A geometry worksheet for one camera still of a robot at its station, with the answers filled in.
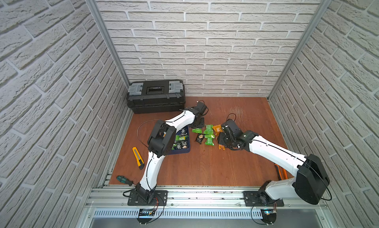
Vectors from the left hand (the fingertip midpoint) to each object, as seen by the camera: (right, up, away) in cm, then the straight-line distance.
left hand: (202, 123), depth 99 cm
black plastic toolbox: (-32, +19, -1) cm, 37 cm away
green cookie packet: (+5, -11, -6) cm, 13 cm away
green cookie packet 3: (+5, -6, +1) cm, 8 cm away
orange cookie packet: (+11, -14, -8) cm, 20 cm away
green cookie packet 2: (-3, -5, -2) cm, 6 cm away
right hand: (+11, -8, -15) cm, 20 cm away
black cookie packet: (-2, -9, -4) cm, 10 cm away
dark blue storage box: (-13, -12, -9) cm, 20 cm away
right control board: (+32, -43, -29) cm, 61 cm away
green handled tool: (-43, -29, -22) cm, 56 cm away
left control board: (-29, -43, -28) cm, 59 cm away
